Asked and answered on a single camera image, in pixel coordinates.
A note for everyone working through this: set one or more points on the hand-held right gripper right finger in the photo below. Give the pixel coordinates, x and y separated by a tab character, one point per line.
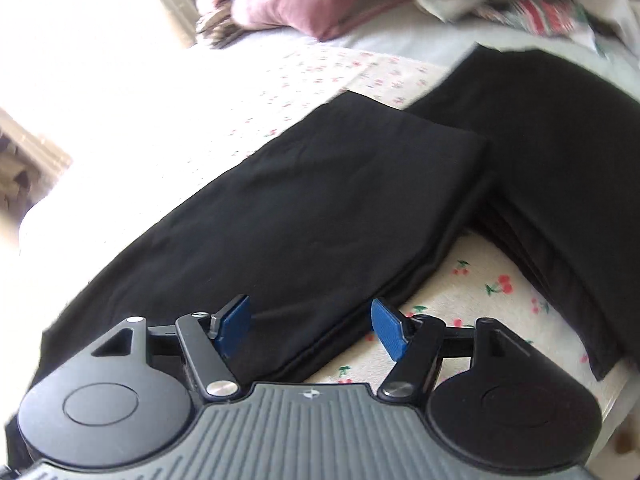
391	329

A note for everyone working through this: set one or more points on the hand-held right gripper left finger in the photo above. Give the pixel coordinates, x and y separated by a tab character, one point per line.
234	321

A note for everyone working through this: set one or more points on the black pants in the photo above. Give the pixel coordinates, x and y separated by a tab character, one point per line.
300	210

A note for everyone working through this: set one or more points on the stack of folded black clothes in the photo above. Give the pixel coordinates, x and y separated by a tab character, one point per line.
550	160

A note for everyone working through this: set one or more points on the grey star print curtain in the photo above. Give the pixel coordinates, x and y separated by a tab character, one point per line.
172	5
30	165

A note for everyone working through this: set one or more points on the bed with pale blue sheet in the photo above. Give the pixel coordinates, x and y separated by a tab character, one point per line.
400	40

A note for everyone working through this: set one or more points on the striped folded blanket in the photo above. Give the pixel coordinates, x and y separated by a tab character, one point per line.
215	30

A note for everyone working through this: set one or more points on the mauve and grey quilt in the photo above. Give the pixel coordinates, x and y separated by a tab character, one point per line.
310	0

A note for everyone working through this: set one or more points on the red striped cloth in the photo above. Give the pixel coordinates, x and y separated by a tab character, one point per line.
530	17

